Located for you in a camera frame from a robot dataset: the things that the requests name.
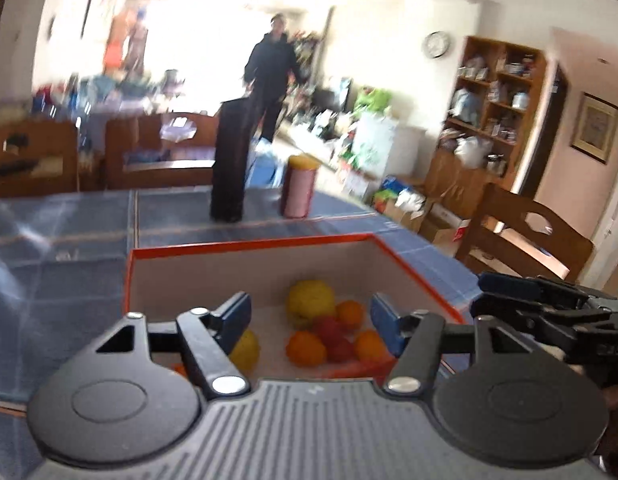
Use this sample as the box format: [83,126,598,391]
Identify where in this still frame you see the wooden chair far middle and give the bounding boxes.
[104,113,219,190]

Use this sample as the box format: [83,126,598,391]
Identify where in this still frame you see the yellow lemon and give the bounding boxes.
[230,328,261,375]
[285,280,336,330]

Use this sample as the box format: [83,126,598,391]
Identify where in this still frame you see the person in black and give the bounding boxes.
[244,13,307,143]

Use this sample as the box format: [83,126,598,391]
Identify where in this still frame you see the framed picture right wall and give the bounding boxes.
[570,92,618,165]

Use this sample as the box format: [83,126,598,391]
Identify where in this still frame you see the wall clock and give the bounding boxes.
[423,30,451,58]

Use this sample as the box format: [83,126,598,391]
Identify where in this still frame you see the wooden chair right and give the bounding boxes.
[455,183,594,283]

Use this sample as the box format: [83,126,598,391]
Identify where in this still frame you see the wooden bookshelf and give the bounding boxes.
[425,36,546,217]

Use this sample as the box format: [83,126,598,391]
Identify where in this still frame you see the orange cardboard box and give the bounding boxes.
[123,234,462,380]

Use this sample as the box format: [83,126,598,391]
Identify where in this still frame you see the blue patterned tablecloth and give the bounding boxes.
[0,188,478,479]

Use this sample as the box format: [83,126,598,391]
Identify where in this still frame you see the red tomato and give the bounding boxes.
[326,338,356,363]
[312,315,344,347]

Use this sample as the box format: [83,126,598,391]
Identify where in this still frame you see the white chest freezer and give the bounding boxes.
[352,113,425,181]

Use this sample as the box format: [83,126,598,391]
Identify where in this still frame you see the wooden chair far left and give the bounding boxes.
[0,119,79,200]

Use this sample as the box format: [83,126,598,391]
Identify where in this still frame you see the wooden chair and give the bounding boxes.
[455,183,594,283]
[104,113,219,190]
[0,119,79,200]

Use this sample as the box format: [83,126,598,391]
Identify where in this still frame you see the tall black thermos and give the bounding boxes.
[210,98,254,223]

